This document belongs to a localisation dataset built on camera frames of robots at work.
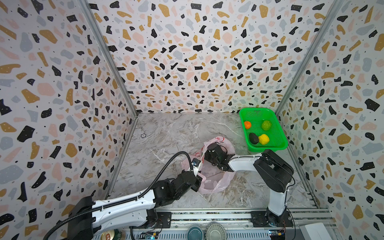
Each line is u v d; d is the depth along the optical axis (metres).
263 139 1.00
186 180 0.55
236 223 0.73
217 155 0.75
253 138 1.01
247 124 1.10
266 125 1.08
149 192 0.50
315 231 0.67
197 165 0.64
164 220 0.74
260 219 0.73
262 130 1.11
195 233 0.70
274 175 0.50
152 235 0.70
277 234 0.72
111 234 0.61
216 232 0.71
